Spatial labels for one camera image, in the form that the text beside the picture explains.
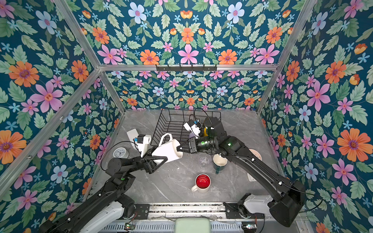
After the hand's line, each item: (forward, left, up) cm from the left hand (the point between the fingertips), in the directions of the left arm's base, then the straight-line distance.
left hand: (167, 157), depth 56 cm
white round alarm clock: (+21, +37, -32) cm, 53 cm away
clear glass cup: (+12, -17, -30) cm, 36 cm away
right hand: (+5, -4, -3) cm, 7 cm away
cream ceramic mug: (+4, 0, 0) cm, 4 cm away
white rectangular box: (+34, +31, -30) cm, 56 cm away
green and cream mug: (+10, -26, -32) cm, 42 cm away
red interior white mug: (0, -15, -34) cm, 37 cm away
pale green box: (-20, -8, -31) cm, 38 cm away
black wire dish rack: (+47, +6, -34) cm, 58 cm away
